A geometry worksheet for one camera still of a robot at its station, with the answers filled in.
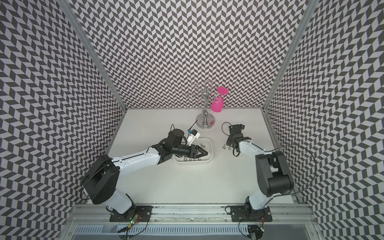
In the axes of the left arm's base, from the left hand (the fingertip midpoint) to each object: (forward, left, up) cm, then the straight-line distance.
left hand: (205, 155), depth 77 cm
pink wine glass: (+35, -9, +4) cm, 37 cm away
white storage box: (+16, -2, -15) cm, 21 cm away
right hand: (+14, -19, -12) cm, 27 cm away
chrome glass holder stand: (+35, -1, -14) cm, 38 cm away
